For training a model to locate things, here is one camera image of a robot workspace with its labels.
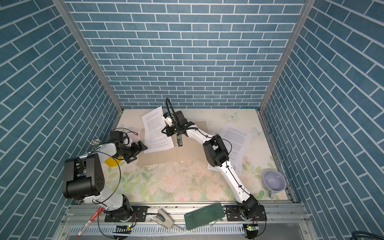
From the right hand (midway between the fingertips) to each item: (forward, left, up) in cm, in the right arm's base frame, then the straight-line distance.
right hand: (161, 130), depth 100 cm
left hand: (-15, +9, -3) cm, 17 cm away
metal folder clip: (-3, -13, -6) cm, 14 cm away
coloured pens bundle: (-19, +29, +11) cm, 36 cm away
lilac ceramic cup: (-25, -71, -8) cm, 76 cm away
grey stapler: (-49, -13, -5) cm, 51 cm away
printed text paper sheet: (-4, +5, -6) cm, 8 cm away
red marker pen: (-49, +20, -5) cm, 53 cm away
